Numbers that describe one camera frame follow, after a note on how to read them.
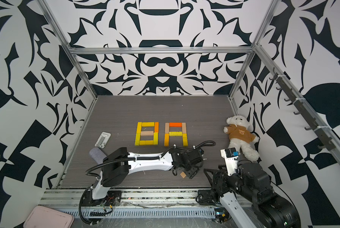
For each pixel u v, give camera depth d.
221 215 0.71
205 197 0.76
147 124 1.02
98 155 0.86
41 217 0.68
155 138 0.96
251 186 0.41
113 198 0.74
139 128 1.01
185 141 0.94
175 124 1.02
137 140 0.95
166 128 1.01
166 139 0.95
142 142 0.94
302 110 0.55
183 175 0.74
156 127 1.01
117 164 0.51
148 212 0.71
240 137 0.89
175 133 0.97
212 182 0.51
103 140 0.94
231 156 0.49
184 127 1.02
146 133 0.99
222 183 0.49
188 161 0.62
